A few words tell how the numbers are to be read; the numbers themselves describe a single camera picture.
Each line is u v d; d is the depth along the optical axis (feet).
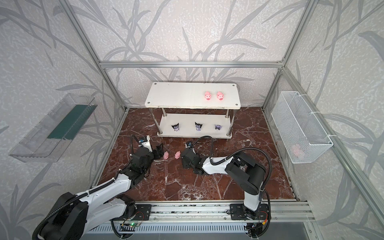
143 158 2.11
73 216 1.33
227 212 2.37
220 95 2.52
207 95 2.50
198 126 3.14
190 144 2.64
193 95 2.62
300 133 2.07
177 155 3.02
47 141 2.10
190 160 2.27
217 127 3.16
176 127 3.15
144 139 2.42
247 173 1.54
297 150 2.39
